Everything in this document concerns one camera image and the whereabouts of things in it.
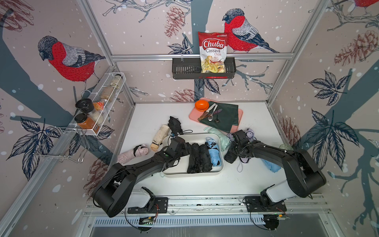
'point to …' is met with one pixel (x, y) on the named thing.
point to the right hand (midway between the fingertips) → (231, 148)
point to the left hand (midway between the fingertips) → (189, 144)
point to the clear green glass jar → (286, 146)
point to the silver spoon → (210, 117)
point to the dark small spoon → (216, 120)
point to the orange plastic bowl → (202, 105)
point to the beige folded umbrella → (158, 139)
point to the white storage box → (180, 169)
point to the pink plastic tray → (195, 114)
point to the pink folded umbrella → (138, 150)
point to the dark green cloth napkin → (225, 117)
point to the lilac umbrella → (250, 135)
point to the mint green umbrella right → (225, 139)
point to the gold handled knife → (207, 112)
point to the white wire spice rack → (103, 97)
